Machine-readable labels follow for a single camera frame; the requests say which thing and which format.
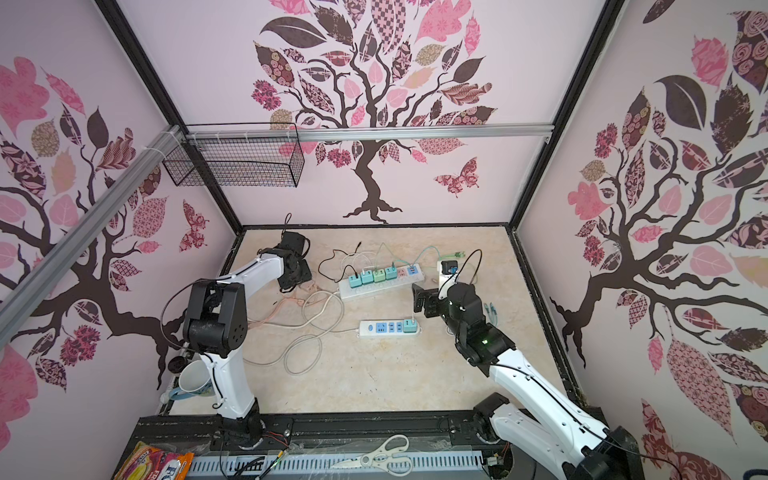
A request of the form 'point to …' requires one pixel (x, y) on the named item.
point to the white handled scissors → (386, 457)
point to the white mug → (194, 381)
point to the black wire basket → (237, 155)
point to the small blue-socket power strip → (384, 329)
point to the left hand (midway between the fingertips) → (301, 279)
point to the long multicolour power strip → (406, 274)
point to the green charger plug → (379, 275)
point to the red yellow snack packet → (146, 462)
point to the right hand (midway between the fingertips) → (430, 280)
